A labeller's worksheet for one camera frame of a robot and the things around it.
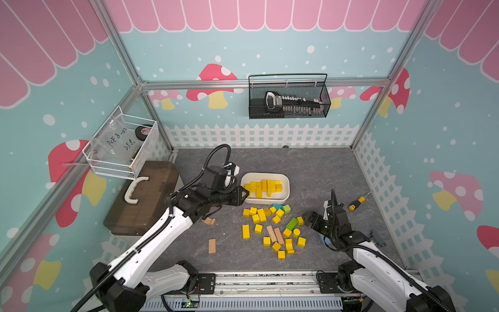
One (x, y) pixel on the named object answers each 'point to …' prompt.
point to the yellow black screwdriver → (361, 199)
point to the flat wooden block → (212, 246)
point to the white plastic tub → (276, 178)
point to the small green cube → (286, 208)
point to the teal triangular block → (277, 206)
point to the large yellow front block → (246, 231)
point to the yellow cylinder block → (264, 185)
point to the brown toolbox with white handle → (142, 200)
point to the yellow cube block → (258, 229)
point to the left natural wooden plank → (271, 233)
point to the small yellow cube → (279, 188)
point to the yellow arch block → (289, 246)
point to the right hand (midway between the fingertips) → (308, 218)
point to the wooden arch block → (209, 221)
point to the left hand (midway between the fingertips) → (245, 196)
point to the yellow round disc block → (296, 232)
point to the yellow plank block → (253, 186)
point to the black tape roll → (142, 131)
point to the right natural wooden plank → (279, 236)
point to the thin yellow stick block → (269, 188)
